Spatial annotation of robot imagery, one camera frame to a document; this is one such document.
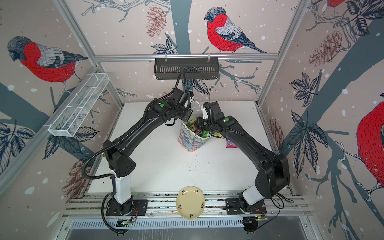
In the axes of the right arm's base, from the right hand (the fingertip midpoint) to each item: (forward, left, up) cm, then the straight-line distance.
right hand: (193, 125), depth 81 cm
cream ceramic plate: (-33, +1, -22) cm, 40 cm away
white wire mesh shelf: (-8, +60, +11) cm, 62 cm away
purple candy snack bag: (+1, -23, -21) cm, 31 cm away
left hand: (+5, +3, +6) cm, 8 cm away
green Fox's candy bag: (+6, +2, -7) cm, 9 cm away
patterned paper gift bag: (-6, +3, -6) cm, 9 cm away
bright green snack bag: (-4, -6, -3) cm, 8 cm away
